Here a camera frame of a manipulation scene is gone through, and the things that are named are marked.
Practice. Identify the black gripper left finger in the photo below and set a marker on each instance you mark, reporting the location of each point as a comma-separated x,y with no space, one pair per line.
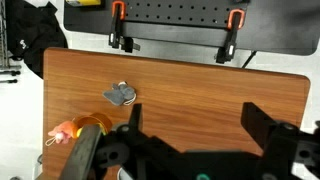
136,116

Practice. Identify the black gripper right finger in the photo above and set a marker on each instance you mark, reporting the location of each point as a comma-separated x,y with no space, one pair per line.
256,123

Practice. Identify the grey plush toy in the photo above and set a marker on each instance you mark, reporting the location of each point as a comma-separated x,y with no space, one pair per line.
118,94

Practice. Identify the orange translucent bowl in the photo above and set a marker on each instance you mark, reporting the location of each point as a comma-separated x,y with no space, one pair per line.
95,119

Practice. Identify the yellow plastic toy fruit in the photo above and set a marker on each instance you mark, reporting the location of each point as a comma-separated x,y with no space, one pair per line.
79,132

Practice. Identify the pink plush toy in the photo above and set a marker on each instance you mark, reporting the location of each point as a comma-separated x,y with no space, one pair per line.
63,131

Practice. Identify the orange black bar clamp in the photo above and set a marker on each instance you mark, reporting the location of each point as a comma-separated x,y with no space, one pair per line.
116,26
231,36

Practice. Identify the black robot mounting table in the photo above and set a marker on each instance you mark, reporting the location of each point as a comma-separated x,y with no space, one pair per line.
283,30

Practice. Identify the black perforated mounting board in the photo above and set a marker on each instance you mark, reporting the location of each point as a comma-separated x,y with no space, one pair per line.
180,11

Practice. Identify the yellow box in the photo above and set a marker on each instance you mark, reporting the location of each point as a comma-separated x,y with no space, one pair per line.
83,2

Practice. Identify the black fabric bag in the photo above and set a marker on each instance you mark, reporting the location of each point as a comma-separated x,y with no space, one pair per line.
33,30

